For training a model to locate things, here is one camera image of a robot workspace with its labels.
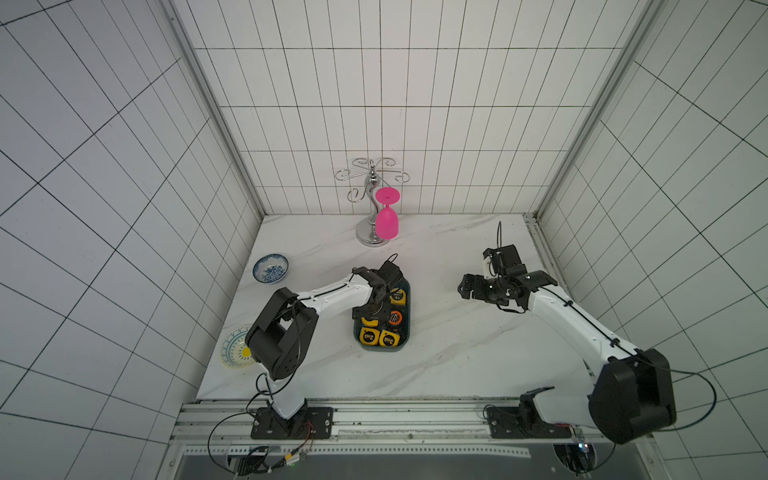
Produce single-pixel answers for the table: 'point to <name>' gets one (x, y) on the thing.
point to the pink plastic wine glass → (386, 220)
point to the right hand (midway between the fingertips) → (460, 289)
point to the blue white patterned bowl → (270, 268)
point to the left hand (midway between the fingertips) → (368, 318)
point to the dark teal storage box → (389, 329)
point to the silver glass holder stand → (366, 233)
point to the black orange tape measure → (395, 317)
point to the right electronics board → (580, 456)
